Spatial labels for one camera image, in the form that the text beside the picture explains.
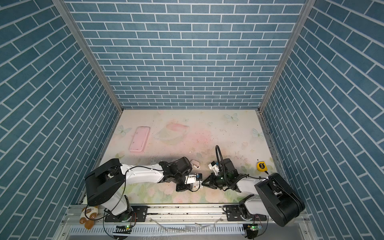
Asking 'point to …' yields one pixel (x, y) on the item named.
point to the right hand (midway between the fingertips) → (201, 183)
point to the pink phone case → (138, 142)
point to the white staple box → (197, 185)
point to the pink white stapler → (195, 163)
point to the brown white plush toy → (88, 215)
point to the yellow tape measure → (262, 166)
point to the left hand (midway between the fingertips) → (191, 185)
